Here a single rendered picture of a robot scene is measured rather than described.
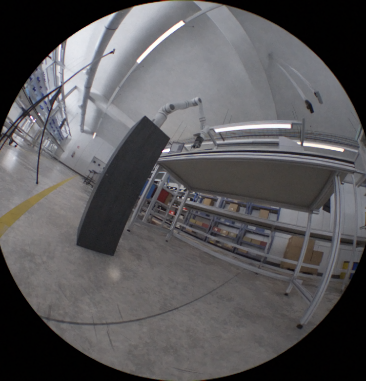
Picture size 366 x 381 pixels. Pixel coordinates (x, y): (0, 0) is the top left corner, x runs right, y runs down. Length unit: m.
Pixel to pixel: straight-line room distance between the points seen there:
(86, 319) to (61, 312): 0.07
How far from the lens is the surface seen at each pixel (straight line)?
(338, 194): 0.96
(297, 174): 1.09
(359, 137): 1.04
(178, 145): 2.83
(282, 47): 3.50
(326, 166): 0.93
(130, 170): 0.71
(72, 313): 0.45
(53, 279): 0.52
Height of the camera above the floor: 0.37
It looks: 14 degrees up
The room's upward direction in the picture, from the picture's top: 24 degrees clockwise
